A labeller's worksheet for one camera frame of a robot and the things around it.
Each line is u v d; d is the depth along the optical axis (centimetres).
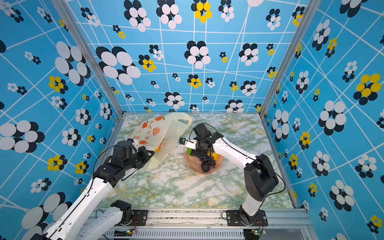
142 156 67
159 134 89
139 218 74
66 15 71
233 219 72
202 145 64
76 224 42
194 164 89
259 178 45
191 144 75
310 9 68
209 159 87
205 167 84
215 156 55
